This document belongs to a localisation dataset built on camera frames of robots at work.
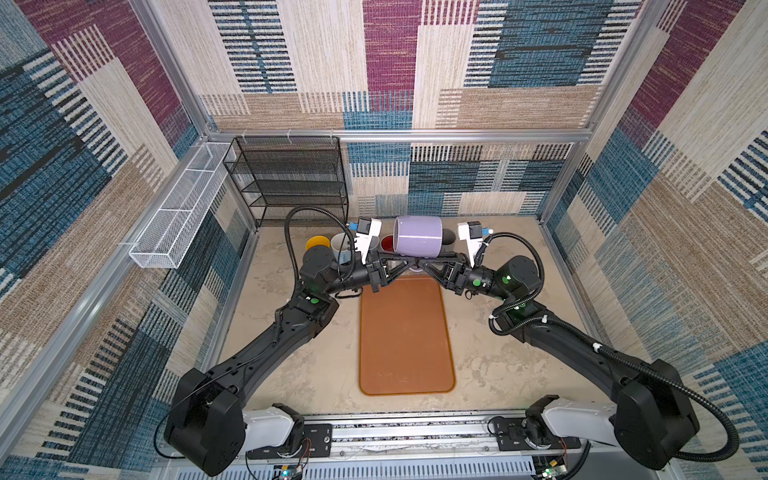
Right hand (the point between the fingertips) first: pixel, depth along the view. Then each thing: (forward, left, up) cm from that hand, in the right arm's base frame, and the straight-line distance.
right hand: (418, 266), depth 65 cm
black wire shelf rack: (+51, +41, -15) cm, 67 cm away
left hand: (-1, +1, +3) cm, 3 cm away
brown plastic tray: (-1, +2, -37) cm, 37 cm away
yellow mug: (+31, +31, -26) cm, 51 cm away
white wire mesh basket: (+10, +57, +1) cm, 58 cm away
